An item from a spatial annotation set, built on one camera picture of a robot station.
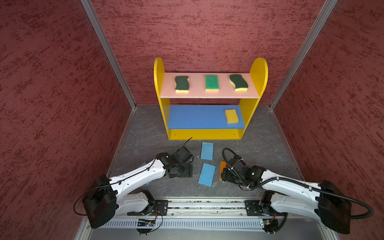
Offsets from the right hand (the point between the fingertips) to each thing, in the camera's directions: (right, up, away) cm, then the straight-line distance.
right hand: (226, 181), depth 82 cm
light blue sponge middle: (-11, +2, +3) cm, 12 cm away
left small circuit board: (-43, -17, -10) cm, 47 cm away
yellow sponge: (+6, +37, +13) cm, 39 cm away
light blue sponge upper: (-10, +13, +12) cm, 21 cm away
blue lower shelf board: (-26, +36, +13) cm, 47 cm away
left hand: (-23, +4, -2) cm, 24 cm away
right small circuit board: (+18, -16, -10) cm, 26 cm away
